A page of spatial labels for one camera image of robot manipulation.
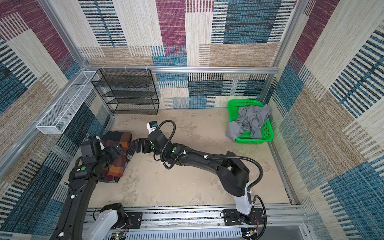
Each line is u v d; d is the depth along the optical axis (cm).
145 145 67
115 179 83
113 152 69
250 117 104
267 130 99
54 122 70
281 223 74
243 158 43
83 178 49
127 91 110
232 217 73
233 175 47
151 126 69
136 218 73
